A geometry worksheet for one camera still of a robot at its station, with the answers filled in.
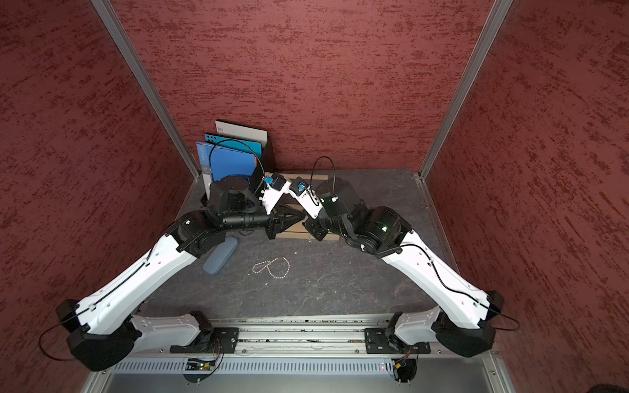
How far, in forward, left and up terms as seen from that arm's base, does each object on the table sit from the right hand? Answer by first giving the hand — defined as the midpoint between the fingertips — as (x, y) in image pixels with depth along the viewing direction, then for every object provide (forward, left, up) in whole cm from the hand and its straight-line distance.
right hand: (307, 215), depth 63 cm
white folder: (+48, +29, -7) cm, 56 cm away
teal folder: (+37, +28, -5) cm, 47 cm away
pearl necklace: (0, +17, -34) cm, 38 cm away
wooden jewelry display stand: (-4, +2, -1) cm, 5 cm away
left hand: (-2, +2, 0) cm, 3 cm away
